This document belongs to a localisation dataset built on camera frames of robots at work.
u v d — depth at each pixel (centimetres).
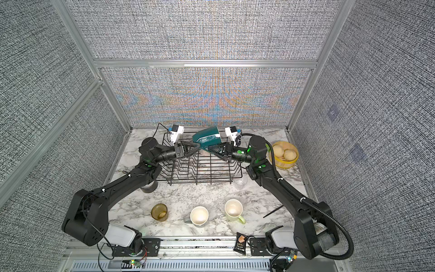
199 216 82
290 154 101
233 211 84
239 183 92
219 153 66
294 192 47
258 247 73
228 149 62
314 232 41
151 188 92
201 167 98
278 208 84
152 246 74
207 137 66
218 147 67
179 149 64
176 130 69
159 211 80
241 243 73
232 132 68
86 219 43
